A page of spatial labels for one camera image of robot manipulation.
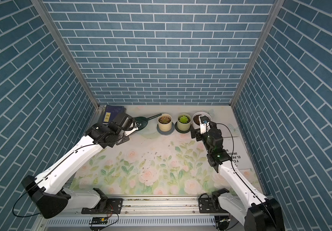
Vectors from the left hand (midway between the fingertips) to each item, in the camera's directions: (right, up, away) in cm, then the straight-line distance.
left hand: (123, 129), depth 74 cm
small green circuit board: (-12, -46, -2) cm, 48 cm away
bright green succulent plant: (+33, +5, +27) cm, 43 cm away
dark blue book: (-20, +10, +32) cm, 39 cm away
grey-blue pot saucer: (+21, -5, +27) cm, 35 cm away
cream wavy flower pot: (+20, -1, +27) cm, 34 cm away
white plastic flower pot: (+42, +5, +25) cm, 49 cm away
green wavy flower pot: (+33, 0, +27) cm, 43 cm away
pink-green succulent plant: (+20, +4, +27) cm, 34 cm away
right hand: (+42, +3, +5) cm, 43 cm away
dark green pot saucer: (+33, -4, +30) cm, 45 cm away
